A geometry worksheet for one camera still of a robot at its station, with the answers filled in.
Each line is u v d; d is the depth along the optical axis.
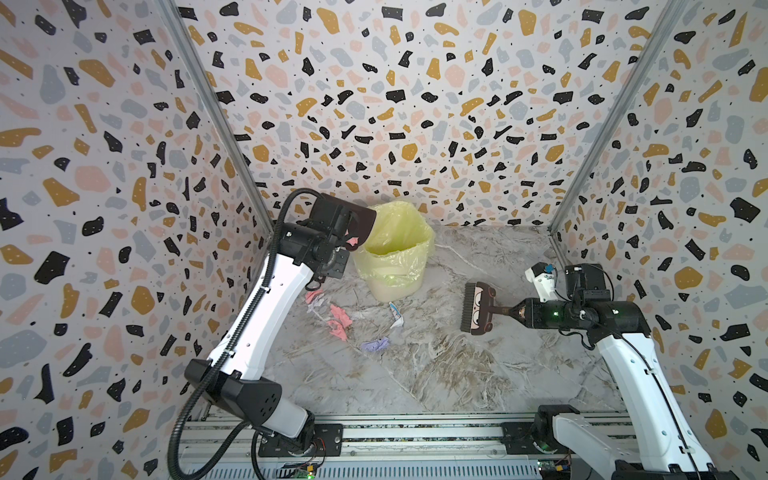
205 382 0.37
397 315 0.95
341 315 0.95
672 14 0.71
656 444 0.38
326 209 0.54
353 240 0.78
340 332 0.92
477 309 0.84
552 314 0.61
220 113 0.87
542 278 0.66
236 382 0.39
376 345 0.90
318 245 0.47
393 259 0.78
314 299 1.00
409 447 0.73
